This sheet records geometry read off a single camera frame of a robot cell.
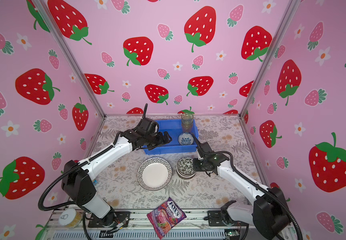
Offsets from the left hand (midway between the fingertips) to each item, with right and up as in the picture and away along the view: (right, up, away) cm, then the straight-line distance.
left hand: (168, 140), depth 82 cm
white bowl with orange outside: (+10, -20, -1) cm, 23 cm away
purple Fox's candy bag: (-1, -38, -9) cm, 39 cm away
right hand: (+15, -14, +2) cm, 21 cm away
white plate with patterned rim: (-9, -21, +8) cm, 24 cm away
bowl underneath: (+10, -16, +4) cm, 19 cm away
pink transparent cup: (+12, +8, +19) cm, 24 cm away
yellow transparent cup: (+12, +9, +19) cm, 24 cm away
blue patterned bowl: (+11, 0, +22) cm, 25 cm away
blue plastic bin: (+2, +7, +30) cm, 31 cm away
